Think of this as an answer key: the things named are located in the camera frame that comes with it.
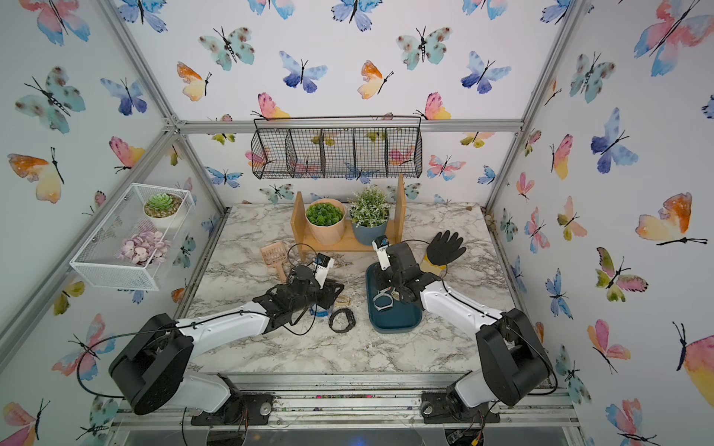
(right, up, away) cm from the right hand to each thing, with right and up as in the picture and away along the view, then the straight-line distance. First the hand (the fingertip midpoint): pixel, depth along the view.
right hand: (377, 265), depth 87 cm
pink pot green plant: (-16, +15, +5) cm, 23 cm away
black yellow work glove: (+25, +3, +20) cm, 32 cm away
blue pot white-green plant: (-2, +16, +2) cm, 16 cm away
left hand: (-11, -5, -1) cm, 12 cm away
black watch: (-8, -17, +1) cm, 19 cm away
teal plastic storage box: (+7, -17, +2) cm, 18 cm away
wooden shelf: (-26, +7, +14) cm, 30 cm away
